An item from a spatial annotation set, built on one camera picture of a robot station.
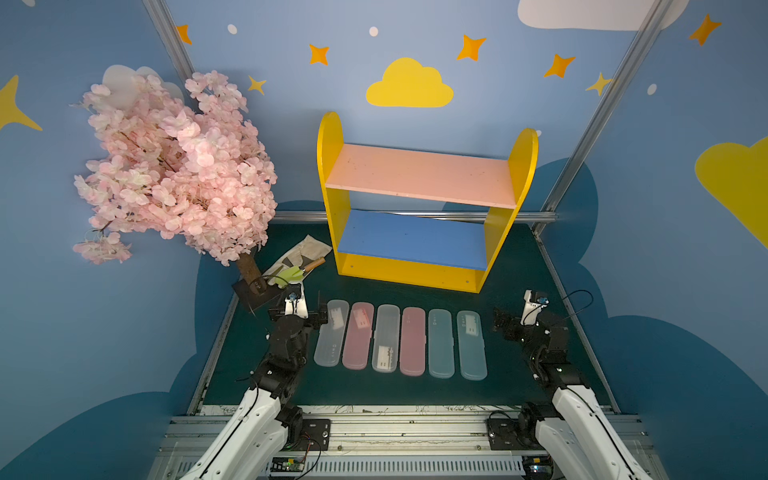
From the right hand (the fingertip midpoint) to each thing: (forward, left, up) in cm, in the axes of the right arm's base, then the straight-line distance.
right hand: (515, 308), depth 84 cm
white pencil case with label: (-6, +37, -12) cm, 39 cm away
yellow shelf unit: (+46, +27, -10) cm, 54 cm away
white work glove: (+26, +70, -11) cm, 75 cm away
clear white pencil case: (-9, +54, -11) cm, 55 cm away
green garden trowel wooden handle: (+15, +72, -11) cm, 74 cm away
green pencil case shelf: (-7, +20, -13) cm, 24 cm away
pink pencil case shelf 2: (-7, +28, -12) cm, 32 cm away
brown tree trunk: (+7, +80, +1) cm, 81 cm away
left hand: (-4, +59, +8) cm, 60 cm away
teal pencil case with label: (-7, +10, -13) cm, 18 cm away
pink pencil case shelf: (-7, +45, -12) cm, 47 cm away
